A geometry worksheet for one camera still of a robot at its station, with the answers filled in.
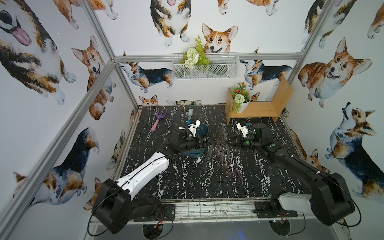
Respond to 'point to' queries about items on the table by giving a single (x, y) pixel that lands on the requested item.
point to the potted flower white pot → (241, 97)
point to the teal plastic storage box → (203, 129)
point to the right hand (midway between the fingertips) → (229, 137)
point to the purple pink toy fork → (159, 116)
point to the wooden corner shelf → (262, 109)
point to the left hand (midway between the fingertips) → (210, 135)
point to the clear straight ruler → (227, 145)
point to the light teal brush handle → (190, 115)
